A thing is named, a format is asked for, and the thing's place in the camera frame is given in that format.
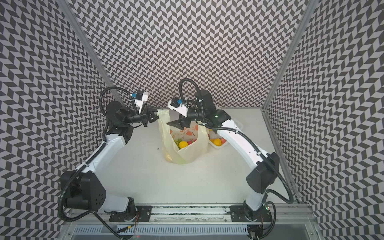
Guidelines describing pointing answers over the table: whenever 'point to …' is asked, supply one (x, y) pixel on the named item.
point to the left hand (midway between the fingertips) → (166, 113)
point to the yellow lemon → (182, 144)
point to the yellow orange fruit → (216, 141)
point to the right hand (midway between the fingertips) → (170, 119)
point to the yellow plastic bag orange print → (196, 135)
